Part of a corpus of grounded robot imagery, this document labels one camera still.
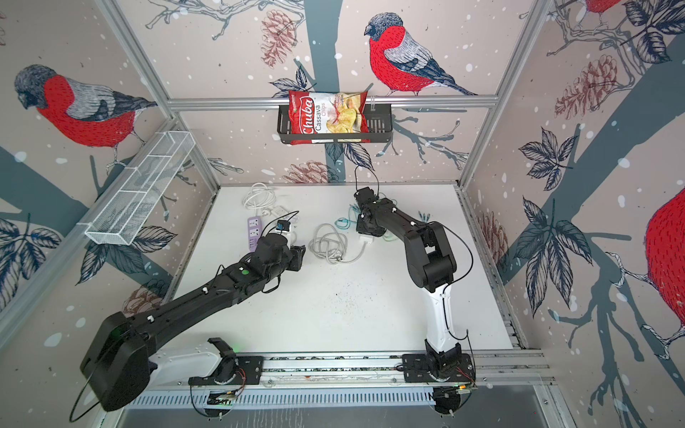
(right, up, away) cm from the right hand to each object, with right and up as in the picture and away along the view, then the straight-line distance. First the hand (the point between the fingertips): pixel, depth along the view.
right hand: (364, 232), depth 101 cm
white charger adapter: (-35, +8, +8) cm, 37 cm away
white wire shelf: (-68, +11, -27) cm, 74 cm away
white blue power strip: (+2, -2, -1) cm, 3 cm away
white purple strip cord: (-45, +14, +13) cm, 49 cm away
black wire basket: (+5, +39, -6) cm, 40 cm away
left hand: (-21, -3, -19) cm, 29 cm away
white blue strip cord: (-13, -4, -3) cm, 14 cm away
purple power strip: (-44, +1, +2) cm, 44 cm away
